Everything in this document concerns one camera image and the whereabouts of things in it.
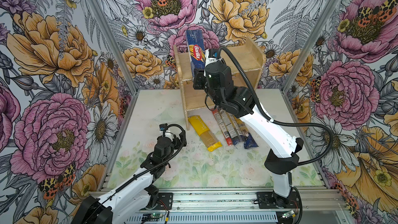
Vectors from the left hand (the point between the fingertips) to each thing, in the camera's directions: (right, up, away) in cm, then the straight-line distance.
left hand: (177, 136), depth 85 cm
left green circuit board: (-9, -33, -14) cm, 37 cm away
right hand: (+12, +29, -23) cm, 39 cm away
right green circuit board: (+53, -33, -14) cm, 64 cm away
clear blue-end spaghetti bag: (+31, +3, +9) cm, 32 cm away
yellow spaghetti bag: (+18, -4, +6) cm, 20 cm away
